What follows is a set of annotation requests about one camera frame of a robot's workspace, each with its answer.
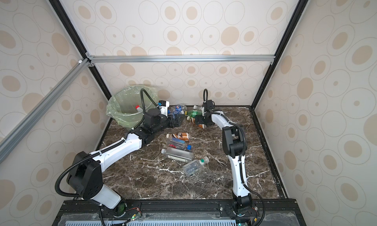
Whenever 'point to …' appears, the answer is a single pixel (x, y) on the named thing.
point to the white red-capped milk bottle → (138, 108)
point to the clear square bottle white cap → (178, 154)
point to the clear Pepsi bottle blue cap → (177, 108)
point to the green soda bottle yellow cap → (194, 113)
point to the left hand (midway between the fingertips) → (183, 113)
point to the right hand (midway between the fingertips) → (201, 120)
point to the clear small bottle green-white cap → (195, 167)
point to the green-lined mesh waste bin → (126, 106)
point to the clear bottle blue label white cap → (175, 113)
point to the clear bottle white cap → (196, 107)
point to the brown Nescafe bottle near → (184, 136)
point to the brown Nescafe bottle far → (202, 126)
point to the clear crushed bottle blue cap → (178, 143)
